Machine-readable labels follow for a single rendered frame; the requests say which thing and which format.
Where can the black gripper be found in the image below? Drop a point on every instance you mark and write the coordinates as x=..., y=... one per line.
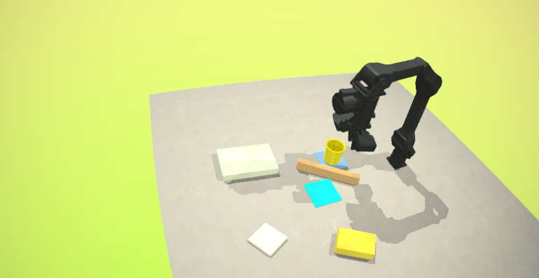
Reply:
x=361, y=139

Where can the yellow cup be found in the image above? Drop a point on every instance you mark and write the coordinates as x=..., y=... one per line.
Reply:
x=334, y=151

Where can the tan wooden bar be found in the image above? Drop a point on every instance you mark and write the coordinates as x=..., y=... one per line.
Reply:
x=328, y=171

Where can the white flat square tile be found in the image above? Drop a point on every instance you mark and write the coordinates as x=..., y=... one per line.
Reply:
x=267, y=239

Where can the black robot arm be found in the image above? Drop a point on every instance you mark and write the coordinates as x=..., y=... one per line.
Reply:
x=379, y=77

